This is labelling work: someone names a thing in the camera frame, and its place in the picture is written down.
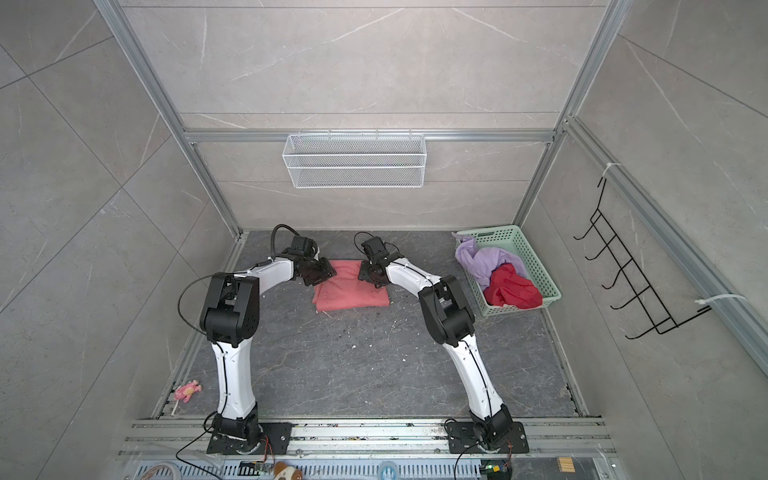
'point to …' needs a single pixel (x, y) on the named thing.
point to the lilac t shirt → (480, 261)
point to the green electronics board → (495, 469)
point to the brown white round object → (282, 471)
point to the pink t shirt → (345, 290)
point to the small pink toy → (185, 392)
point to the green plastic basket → (511, 238)
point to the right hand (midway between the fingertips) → (366, 273)
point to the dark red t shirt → (507, 287)
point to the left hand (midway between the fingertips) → (333, 267)
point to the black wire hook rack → (629, 273)
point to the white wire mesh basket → (354, 160)
